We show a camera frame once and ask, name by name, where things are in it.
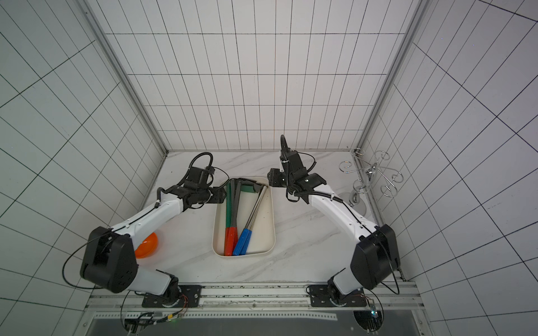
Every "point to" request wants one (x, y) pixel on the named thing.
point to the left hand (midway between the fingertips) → (217, 197)
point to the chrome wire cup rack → (371, 171)
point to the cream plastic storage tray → (263, 237)
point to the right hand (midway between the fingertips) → (275, 170)
